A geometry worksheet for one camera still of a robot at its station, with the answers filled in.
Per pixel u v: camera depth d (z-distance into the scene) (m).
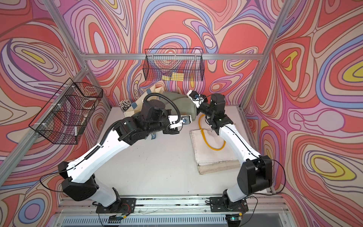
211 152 0.91
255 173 0.42
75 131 0.72
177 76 0.82
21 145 0.56
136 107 0.92
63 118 0.73
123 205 0.73
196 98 0.61
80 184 0.41
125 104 0.96
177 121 0.50
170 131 0.50
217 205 0.73
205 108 0.66
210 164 0.86
